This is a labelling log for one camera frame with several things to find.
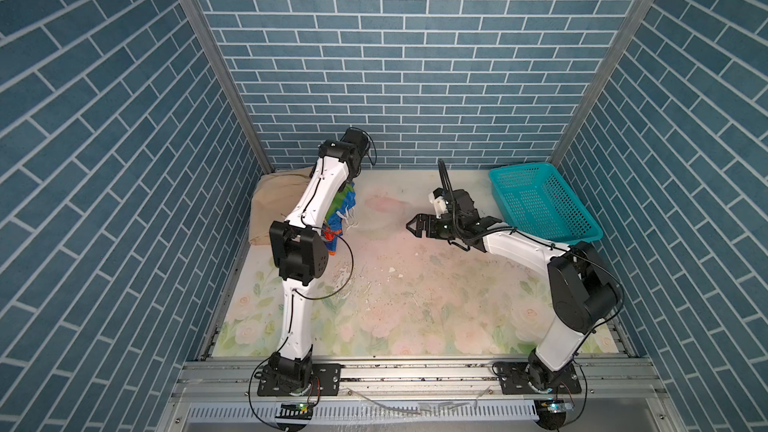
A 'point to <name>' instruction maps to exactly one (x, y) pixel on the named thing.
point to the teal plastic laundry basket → (531, 198)
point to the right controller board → (551, 413)
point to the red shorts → (342, 207)
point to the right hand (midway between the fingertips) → (414, 224)
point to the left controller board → (294, 411)
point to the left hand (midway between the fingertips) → (318, 179)
